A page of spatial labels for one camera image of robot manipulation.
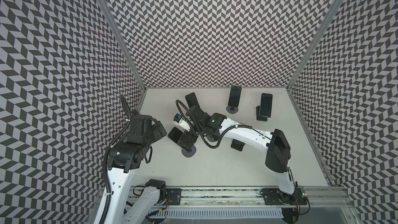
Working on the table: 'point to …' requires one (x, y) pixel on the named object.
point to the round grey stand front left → (191, 153)
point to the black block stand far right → (262, 117)
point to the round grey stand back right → (231, 110)
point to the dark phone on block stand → (266, 104)
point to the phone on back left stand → (192, 99)
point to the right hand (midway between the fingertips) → (184, 139)
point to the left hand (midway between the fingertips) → (153, 131)
